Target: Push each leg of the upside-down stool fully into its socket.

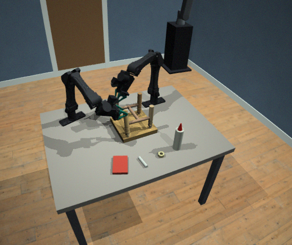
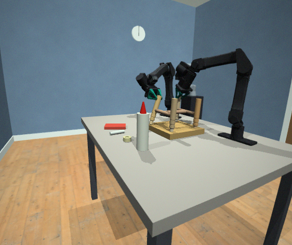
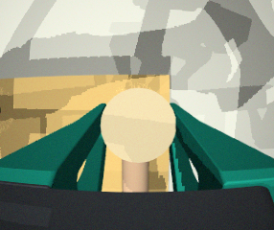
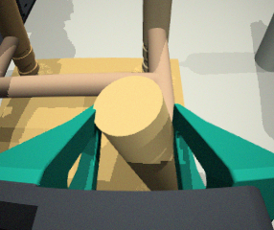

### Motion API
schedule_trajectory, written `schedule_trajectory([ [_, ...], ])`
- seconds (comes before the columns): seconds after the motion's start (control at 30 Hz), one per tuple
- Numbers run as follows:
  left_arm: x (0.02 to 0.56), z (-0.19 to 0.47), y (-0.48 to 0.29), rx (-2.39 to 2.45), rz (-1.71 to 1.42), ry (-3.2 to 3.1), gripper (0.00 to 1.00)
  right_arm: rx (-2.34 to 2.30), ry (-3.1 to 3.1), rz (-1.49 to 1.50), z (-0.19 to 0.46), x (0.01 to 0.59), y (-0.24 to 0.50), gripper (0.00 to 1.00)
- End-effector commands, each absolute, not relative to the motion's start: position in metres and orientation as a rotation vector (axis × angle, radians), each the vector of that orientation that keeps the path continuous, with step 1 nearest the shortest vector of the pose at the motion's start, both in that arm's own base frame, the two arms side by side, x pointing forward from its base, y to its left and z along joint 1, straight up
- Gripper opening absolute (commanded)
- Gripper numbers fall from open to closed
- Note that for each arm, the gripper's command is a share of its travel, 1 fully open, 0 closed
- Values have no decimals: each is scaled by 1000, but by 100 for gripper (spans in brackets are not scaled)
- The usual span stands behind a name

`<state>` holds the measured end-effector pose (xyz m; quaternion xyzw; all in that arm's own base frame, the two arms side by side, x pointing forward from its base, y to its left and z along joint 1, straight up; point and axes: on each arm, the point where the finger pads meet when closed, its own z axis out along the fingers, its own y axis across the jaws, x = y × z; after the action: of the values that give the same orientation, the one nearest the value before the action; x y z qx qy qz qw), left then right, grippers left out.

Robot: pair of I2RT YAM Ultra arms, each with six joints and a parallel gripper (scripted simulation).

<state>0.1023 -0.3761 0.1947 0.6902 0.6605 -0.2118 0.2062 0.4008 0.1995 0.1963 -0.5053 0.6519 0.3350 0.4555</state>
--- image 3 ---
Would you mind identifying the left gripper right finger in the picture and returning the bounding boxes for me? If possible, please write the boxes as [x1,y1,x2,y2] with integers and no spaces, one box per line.
[169,103,274,202]

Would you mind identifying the yellow flat stool seat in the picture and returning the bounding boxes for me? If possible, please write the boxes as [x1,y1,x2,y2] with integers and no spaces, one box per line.
[0,75,170,192]

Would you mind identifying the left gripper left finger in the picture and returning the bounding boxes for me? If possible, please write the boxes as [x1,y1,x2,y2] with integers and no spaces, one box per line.
[0,103,106,192]

